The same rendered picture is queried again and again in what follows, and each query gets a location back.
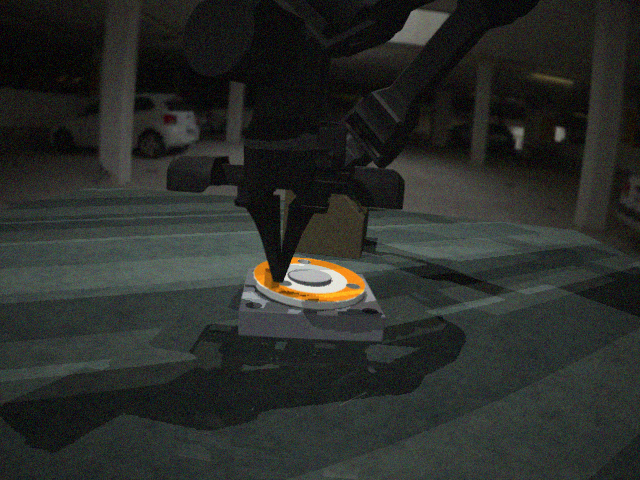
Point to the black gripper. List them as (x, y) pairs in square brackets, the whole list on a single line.
[(372, 187)]

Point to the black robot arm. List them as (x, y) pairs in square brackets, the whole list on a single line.
[(288, 45)]

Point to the round white plate with orange rim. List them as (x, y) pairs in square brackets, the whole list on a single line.
[(346, 287)]

